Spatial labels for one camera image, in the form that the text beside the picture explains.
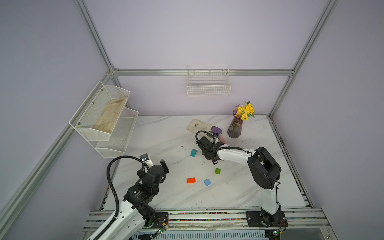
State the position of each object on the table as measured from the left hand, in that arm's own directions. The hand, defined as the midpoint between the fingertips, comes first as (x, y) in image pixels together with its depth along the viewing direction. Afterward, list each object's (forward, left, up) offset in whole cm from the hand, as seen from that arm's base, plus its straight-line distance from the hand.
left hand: (154, 164), depth 78 cm
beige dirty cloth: (+41, -22, -13) cm, 48 cm away
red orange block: (-3, -19, -14) cm, 24 cm away
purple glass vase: (+30, -48, -2) cm, 57 cm away
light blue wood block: (-4, -29, -14) cm, 32 cm away
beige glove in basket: (+25, +25, +16) cm, 39 cm away
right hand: (+16, -31, -10) cm, 36 cm away
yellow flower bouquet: (+29, -51, +11) cm, 60 cm away
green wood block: (+3, -35, -14) cm, 38 cm away
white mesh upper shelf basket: (+19, +31, +16) cm, 40 cm away
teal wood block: (+15, -20, -13) cm, 29 cm away
